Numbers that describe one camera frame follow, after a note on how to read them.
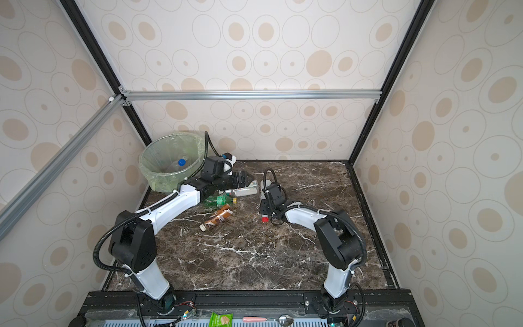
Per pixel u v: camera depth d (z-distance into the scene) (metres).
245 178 0.78
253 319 0.70
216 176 0.69
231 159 0.80
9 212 0.51
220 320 0.69
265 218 0.91
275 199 0.73
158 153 0.89
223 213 0.92
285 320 0.72
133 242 0.46
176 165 0.94
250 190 1.02
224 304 0.75
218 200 0.97
